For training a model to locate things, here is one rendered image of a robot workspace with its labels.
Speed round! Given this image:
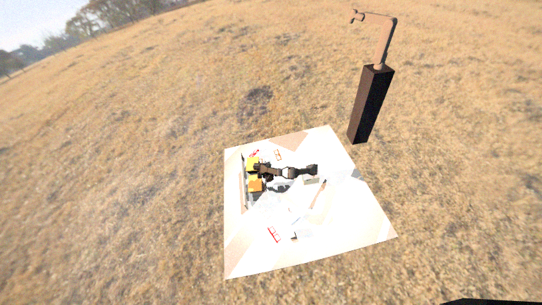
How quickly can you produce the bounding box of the white cylinder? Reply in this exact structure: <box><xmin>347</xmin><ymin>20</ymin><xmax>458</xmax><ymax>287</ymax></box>
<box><xmin>289</xmin><ymin>214</ymin><xmax>301</xmax><ymax>226</ymax></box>

